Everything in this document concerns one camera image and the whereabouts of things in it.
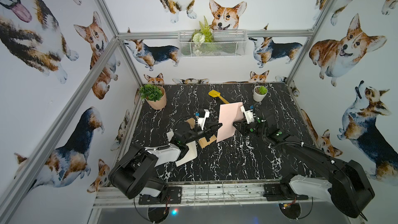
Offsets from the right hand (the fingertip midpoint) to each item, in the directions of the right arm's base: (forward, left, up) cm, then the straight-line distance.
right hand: (232, 122), depth 80 cm
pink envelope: (0, +2, +7) cm, 8 cm away
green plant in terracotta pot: (+20, +45, -1) cm, 50 cm away
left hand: (-3, +5, +4) cm, 7 cm away
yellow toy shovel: (+33, +8, -16) cm, 38 cm away
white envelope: (-10, +23, -17) cm, 30 cm away
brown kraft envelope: (-3, +16, -17) cm, 24 cm away
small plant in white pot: (+28, -21, -9) cm, 36 cm away
